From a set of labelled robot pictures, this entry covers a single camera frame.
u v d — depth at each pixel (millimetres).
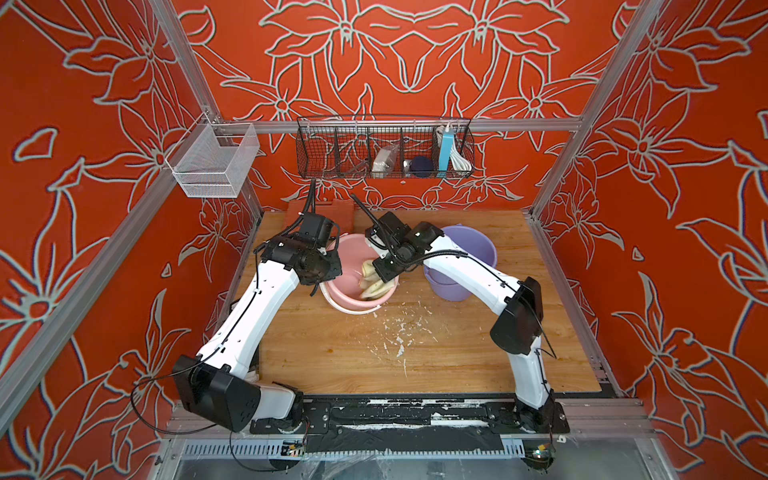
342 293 727
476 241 889
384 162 913
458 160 917
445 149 856
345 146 1003
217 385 379
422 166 951
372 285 814
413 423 728
